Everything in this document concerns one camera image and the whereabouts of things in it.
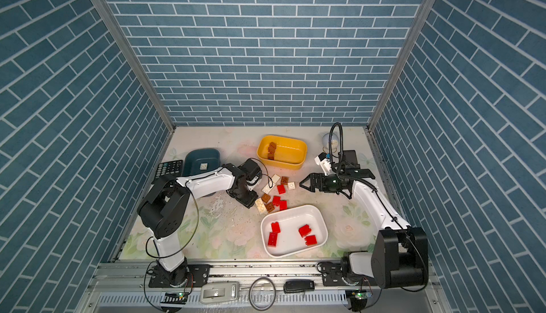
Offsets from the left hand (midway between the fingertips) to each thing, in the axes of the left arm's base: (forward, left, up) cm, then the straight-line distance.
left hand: (252, 202), depth 92 cm
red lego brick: (-16, -9, +1) cm, 18 cm away
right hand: (+1, -24, +14) cm, 28 cm away
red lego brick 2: (-11, -10, 0) cm, 15 cm away
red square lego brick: (+6, -13, 0) cm, 14 cm away
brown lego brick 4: (-3, -8, +1) cm, 8 cm away
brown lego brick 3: (+1, -6, +2) cm, 6 cm away
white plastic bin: (-14, -16, -4) cm, 22 cm away
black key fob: (-31, -17, +4) cm, 36 cm away
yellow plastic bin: (+28, -17, -1) cm, 33 cm away
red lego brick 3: (-13, -22, +2) cm, 25 cm away
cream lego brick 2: (+18, +25, +1) cm, 31 cm away
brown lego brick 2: (+29, -8, +2) cm, 30 cm away
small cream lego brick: (+8, -17, +1) cm, 19 cm away
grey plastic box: (-33, +9, +2) cm, 34 cm away
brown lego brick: (+11, -14, 0) cm, 18 cm away
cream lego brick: (-2, -4, 0) cm, 5 cm away
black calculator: (+16, +42, 0) cm, 45 cm away
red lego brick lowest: (-1, -13, 0) cm, 14 cm away
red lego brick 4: (0, -10, +1) cm, 10 cm away
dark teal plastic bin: (+22, +30, +3) cm, 37 cm away
